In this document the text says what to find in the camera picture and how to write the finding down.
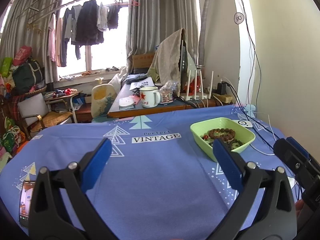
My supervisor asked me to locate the dark green duffel bag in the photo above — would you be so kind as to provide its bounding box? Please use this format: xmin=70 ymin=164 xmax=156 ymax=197
xmin=12 ymin=59 xmax=44 ymax=95

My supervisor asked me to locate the round wall hook sticker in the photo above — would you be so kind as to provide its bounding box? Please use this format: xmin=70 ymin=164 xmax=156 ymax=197
xmin=234 ymin=12 xmax=245 ymax=25

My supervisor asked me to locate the black smartphone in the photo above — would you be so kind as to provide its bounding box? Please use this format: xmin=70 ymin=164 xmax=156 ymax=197
xmin=19 ymin=181 xmax=35 ymax=228

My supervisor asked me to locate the black cable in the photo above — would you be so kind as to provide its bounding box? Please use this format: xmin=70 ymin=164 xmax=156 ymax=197
xmin=224 ymin=0 xmax=304 ymax=201

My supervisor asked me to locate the green plastic tray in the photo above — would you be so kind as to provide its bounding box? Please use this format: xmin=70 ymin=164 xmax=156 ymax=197
xmin=190 ymin=118 xmax=255 ymax=163

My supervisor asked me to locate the beige cloth cover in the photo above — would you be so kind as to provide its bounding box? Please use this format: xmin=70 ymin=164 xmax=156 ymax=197
xmin=147 ymin=28 xmax=185 ymax=85

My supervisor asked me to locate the wooden armchair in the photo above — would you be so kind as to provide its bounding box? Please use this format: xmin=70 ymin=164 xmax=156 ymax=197
xmin=17 ymin=94 xmax=73 ymax=139

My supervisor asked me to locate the white charging cable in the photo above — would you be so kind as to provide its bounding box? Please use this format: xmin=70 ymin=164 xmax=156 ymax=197
xmin=249 ymin=114 xmax=281 ymax=156

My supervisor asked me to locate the grey left curtain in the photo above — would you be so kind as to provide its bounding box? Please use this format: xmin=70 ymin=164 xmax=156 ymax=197
xmin=1 ymin=0 xmax=62 ymax=83

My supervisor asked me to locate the pink hanging garment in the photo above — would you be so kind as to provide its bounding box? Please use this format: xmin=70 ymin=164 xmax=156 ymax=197
xmin=47 ymin=14 xmax=62 ymax=67

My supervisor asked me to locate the small wooden side table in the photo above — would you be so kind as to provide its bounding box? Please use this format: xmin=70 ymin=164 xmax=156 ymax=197
xmin=44 ymin=91 xmax=82 ymax=124

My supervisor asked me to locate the dark hanging jacket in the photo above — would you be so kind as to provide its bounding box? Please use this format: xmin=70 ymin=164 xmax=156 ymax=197
xmin=75 ymin=0 xmax=104 ymax=46

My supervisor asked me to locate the white power bank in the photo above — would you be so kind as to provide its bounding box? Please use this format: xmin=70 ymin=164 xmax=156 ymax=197
xmin=233 ymin=120 xmax=253 ymax=128

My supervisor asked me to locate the white wifi router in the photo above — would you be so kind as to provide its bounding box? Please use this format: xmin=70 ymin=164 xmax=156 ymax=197
xmin=180 ymin=70 xmax=214 ymax=101

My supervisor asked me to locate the red bag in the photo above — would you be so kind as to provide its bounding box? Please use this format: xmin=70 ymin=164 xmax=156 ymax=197
xmin=12 ymin=46 xmax=33 ymax=66

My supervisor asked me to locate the grey right curtain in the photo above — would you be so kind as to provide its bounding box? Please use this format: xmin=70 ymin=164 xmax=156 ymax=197
xmin=126 ymin=0 xmax=200 ymax=73

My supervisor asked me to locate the wooden desk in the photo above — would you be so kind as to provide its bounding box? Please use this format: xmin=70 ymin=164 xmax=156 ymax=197
xmin=107 ymin=82 xmax=237 ymax=119

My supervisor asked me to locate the grey curtain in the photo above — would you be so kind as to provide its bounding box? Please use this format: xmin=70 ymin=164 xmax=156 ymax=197
xmin=126 ymin=0 xmax=200 ymax=73
xmin=1 ymin=0 xmax=62 ymax=83

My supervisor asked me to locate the blue patterned bed sheet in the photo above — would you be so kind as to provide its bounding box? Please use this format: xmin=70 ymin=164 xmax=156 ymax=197
xmin=1 ymin=106 xmax=291 ymax=239

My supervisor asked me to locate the brown wooden bead bracelet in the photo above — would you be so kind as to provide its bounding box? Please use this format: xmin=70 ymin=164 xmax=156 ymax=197
xmin=208 ymin=128 xmax=237 ymax=143

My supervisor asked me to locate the light grey hanging shirt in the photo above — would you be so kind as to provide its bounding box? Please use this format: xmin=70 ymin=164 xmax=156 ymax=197
xmin=97 ymin=3 xmax=109 ymax=31

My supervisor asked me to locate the beige power strip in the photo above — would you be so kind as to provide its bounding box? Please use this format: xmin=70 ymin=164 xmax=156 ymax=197
xmin=212 ymin=93 xmax=236 ymax=105

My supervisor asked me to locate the black power adapter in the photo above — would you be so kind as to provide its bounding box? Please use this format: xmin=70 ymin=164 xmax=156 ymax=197
xmin=216 ymin=81 xmax=227 ymax=95

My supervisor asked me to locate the black computer monitor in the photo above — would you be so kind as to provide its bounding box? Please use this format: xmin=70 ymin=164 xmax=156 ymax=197
xmin=178 ymin=39 xmax=197 ymax=93

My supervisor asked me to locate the white enamel mug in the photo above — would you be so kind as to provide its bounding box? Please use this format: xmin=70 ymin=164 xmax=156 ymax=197
xmin=139 ymin=87 xmax=161 ymax=108

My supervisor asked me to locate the cardboard box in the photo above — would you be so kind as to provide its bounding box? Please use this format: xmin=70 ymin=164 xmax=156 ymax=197
xmin=132 ymin=53 xmax=155 ymax=74

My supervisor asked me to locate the cream chair backrest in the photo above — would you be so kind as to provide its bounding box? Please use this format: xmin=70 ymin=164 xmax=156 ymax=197
xmin=91 ymin=83 xmax=117 ymax=118

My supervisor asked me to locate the person's right hand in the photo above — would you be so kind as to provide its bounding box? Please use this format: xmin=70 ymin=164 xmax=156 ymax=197
xmin=295 ymin=199 xmax=304 ymax=217

